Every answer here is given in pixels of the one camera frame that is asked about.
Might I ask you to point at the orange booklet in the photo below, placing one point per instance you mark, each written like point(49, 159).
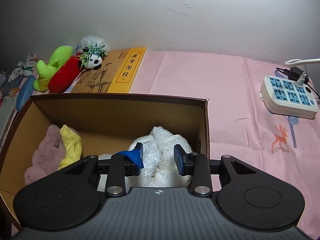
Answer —
point(13, 92)

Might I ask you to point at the white blue power strip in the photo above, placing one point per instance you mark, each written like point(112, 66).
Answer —
point(284, 97)

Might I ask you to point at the pink plush toy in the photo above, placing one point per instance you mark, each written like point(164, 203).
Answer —
point(47, 157)

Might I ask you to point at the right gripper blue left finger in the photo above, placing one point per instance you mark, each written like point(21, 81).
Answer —
point(133, 160)

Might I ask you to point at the white knotted glove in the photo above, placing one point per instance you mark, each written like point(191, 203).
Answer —
point(24, 68)

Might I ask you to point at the panda plush with fluff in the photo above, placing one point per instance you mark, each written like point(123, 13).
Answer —
point(91, 51)

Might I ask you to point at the blue glasses case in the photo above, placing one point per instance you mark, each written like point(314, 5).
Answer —
point(25, 92)

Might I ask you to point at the yellow knotted towel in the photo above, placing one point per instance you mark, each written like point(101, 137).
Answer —
point(72, 144)

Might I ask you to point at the black charger plug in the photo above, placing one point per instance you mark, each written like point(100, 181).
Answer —
point(292, 74)

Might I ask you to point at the yellow chinese book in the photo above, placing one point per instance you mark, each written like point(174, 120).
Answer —
point(116, 74)

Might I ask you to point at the brown cardboard box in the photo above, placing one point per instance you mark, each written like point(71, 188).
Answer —
point(107, 123)

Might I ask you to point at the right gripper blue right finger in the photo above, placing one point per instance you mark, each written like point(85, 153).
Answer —
point(183, 161)

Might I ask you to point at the red plush toy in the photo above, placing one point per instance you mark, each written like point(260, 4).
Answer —
point(65, 76)

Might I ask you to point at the lime green plush toy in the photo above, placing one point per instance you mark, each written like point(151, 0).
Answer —
point(46, 71)

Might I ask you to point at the pink printed bedsheet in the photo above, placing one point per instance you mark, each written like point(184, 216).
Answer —
point(239, 123)

